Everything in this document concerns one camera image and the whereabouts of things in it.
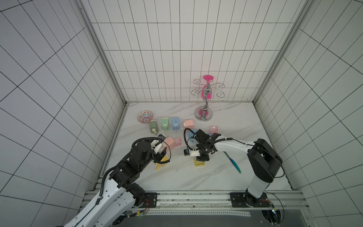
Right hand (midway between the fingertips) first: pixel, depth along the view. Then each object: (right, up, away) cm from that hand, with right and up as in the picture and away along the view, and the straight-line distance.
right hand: (197, 151), depth 90 cm
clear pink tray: (+14, +13, +14) cm, 23 cm away
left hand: (-24, +8, -16) cm, 30 cm away
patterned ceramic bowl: (-39, +22, +17) cm, 48 cm away
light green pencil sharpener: (-22, +17, +6) cm, 28 cm away
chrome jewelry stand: (+8, +25, +20) cm, 33 cm away
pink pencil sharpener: (-5, +17, +7) cm, 19 cm away
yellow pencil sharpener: (-24, -7, -6) cm, 26 cm away
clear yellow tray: (0, -6, -5) cm, 8 cm away
